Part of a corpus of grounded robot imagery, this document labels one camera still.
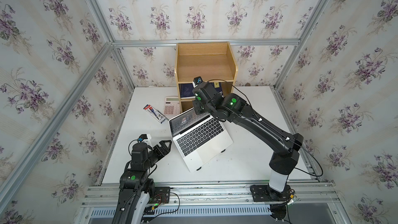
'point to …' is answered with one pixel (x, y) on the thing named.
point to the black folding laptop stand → (200, 167)
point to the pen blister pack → (155, 113)
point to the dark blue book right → (217, 85)
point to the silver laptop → (198, 138)
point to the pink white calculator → (171, 105)
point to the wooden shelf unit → (214, 62)
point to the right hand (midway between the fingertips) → (199, 101)
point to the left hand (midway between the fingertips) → (169, 147)
